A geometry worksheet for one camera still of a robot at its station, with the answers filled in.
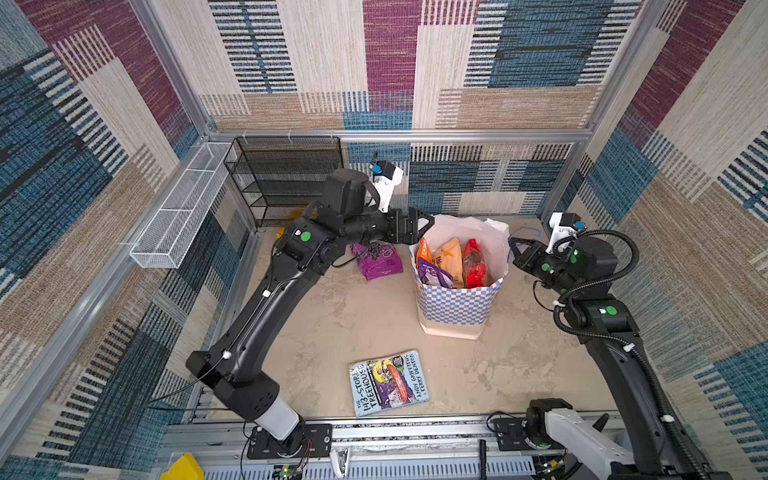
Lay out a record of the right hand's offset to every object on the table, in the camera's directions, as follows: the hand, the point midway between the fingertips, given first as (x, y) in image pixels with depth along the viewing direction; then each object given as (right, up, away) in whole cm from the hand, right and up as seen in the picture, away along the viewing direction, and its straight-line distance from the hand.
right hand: (508, 244), depth 70 cm
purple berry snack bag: (-15, -8, +15) cm, 23 cm away
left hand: (-21, +6, -9) cm, 23 cm away
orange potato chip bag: (-9, -4, +23) cm, 25 cm away
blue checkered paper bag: (-8, -18, +8) cm, 21 cm away
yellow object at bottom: (-75, -52, +1) cm, 92 cm away
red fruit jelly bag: (-3, -6, +18) cm, 19 cm away
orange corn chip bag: (-17, -2, +18) cm, 25 cm away
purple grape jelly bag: (-31, -5, +32) cm, 45 cm away
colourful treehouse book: (-28, -36, +10) cm, 47 cm away
